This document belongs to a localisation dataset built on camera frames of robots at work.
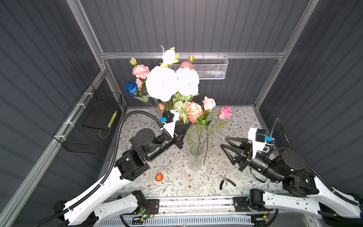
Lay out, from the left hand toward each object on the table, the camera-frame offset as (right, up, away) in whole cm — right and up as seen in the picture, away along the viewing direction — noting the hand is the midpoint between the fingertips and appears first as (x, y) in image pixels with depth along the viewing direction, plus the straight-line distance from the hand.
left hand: (190, 122), depth 54 cm
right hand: (+12, -8, -4) cm, 15 cm away
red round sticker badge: (-18, -33, +30) cm, 48 cm away
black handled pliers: (+23, -34, +29) cm, 50 cm away
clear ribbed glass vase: (+4, -26, +35) cm, 44 cm away
